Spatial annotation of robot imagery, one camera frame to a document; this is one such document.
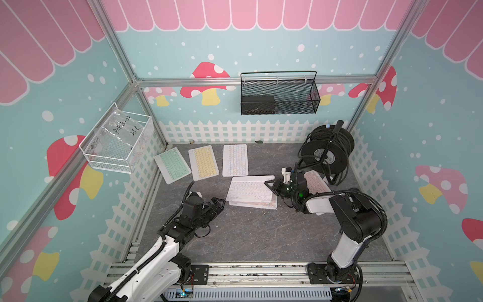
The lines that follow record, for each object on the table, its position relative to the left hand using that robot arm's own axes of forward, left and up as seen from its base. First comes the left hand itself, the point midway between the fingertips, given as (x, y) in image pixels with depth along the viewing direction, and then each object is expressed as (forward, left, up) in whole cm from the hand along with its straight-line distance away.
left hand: (221, 209), depth 82 cm
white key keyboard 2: (+13, -13, -4) cm, 19 cm away
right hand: (+15, -20, 0) cm, 25 cm away
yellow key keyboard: (+33, +15, -8) cm, 37 cm away
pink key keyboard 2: (-6, -36, +18) cm, 41 cm away
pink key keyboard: (+8, -24, -9) cm, 27 cm away
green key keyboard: (+31, +33, -9) cm, 46 cm away
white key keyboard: (+35, -4, -9) cm, 36 cm away
